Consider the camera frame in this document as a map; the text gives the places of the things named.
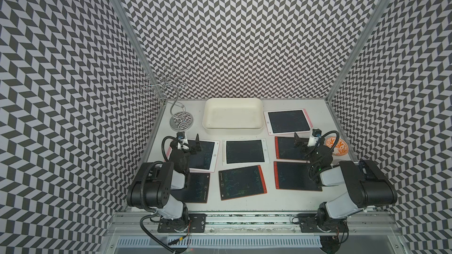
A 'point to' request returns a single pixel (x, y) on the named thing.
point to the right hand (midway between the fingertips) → (304, 134)
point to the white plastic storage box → (233, 116)
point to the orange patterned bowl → (341, 148)
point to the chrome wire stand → (180, 120)
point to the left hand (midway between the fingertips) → (189, 135)
